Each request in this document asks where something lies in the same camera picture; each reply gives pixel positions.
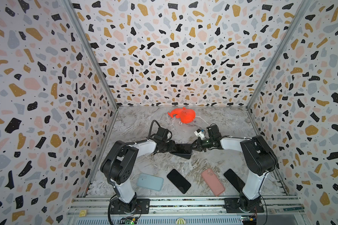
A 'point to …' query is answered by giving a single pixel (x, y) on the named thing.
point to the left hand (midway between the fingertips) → (175, 145)
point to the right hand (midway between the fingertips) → (187, 146)
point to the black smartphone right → (234, 180)
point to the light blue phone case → (150, 182)
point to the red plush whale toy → (186, 115)
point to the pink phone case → (212, 182)
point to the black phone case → (183, 150)
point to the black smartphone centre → (179, 181)
